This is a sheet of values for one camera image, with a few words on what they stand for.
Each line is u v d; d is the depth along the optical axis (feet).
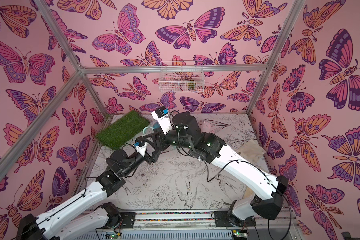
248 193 2.67
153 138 1.65
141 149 1.88
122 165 1.92
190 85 3.10
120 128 3.57
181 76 3.12
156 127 2.03
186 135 1.45
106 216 2.02
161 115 1.62
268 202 1.24
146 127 2.13
